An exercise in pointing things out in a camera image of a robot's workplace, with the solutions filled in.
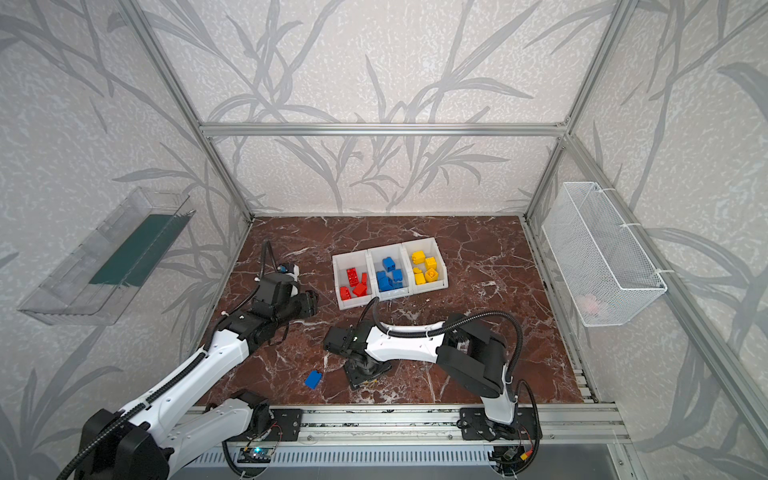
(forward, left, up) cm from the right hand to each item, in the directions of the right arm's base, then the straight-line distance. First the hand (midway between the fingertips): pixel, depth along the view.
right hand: (363, 369), depth 82 cm
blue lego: (-2, +14, 0) cm, 14 cm away
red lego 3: (+24, +3, +2) cm, 24 cm away
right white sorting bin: (+40, -21, +2) cm, 46 cm away
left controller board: (-19, +25, -1) cm, 31 cm away
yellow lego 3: (+28, -17, +1) cm, 33 cm away
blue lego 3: (+34, -6, +1) cm, 35 cm away
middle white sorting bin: (+32, -6, 0) cm, 33 cm away
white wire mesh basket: (+8, -53, +34) cm, 64 cm away
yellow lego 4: (+34, -21, +2) cm, 40 cm away
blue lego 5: (+27, -9, 0) cm, 28 cm away
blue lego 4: (+32, -9, -1) cm, 33 cm away
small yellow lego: (+31, -15, +2) cm, 35 cm away
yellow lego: (+37, -16, +1) cm, 41 cm away
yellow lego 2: (+30, -20, +2) cm, 36 cm away
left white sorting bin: (+34, +11, +3) cm, 36 cm away
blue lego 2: (+26, -5, +3) cm, 27 cm away
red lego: (+30, +7, 0) cm, 31 cm away
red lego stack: (+22, +7, +3) cm, 23 cm away
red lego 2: (+29, +2, +2) cm, 29 cm away
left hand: (+19, +14, +13) cm, 27 cm away
